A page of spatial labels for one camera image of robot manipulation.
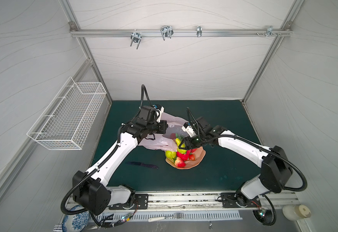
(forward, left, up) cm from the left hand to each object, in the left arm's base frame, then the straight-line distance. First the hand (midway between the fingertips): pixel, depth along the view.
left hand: (170, 123), depth 77 cm
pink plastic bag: (-9, +1, -3) cm, 9 cm away
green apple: (-11, 0, -15) cm, 19 cm away
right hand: (-6, -8, -10) cm, 14 cm away
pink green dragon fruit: (-12, -9, -17) cm, 22 cm away
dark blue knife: (-14, +16, -23) cm, 31 cm away
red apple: (-16, -5, -15) cm, 22 cm away
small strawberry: (-11, -13, -18) cm, 25 cm away
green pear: (-11, -6, -10) cm, 16 cm away
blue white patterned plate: (-43, +44, -22) cm, 65 cm away
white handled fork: (-39, -4, -23) cm, 46 cm away
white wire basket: (-6, +50, +7) cm, 51 cm away
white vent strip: (-40, +13, -24) cm, 48 cm away
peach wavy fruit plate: (-9, -18, -17) cm, 26 cm away
